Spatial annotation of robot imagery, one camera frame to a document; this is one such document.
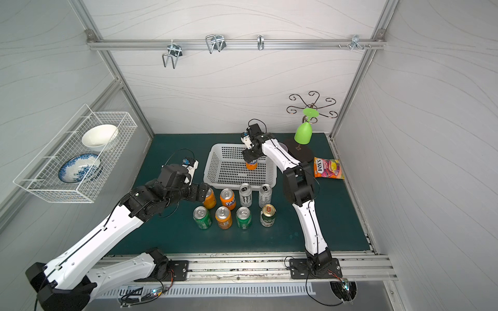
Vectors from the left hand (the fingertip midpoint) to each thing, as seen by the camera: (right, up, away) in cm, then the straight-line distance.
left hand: (198, 184), depth 73 cm
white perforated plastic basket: (+6, +4, +32) cm, 32 cm away
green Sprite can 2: (+17, -14, +5) cm, 23 cm away
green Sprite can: (+1, -14, +4) cm, 14 cm away
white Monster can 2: (+18, -6, +9) cm, 21 cm away
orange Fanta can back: (+20, +5, +26) cm, 34 cm away
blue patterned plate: (-38, +7, -8) cm, 40 cm away
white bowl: (-39, +18, +1) cm, 43 cm away
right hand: (+20, +12, +28) cm, 37 cm away
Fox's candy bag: (+60, +4, +29) cm, 67 cm away
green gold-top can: (+27, -14, +6) cm, 31 cm away
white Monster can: (+26, -6, +8) cm, 28 cm away
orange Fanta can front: (+10, -8, +10) cm, 16 cm away
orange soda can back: (+9, -15, +5) cm, 18 cm away
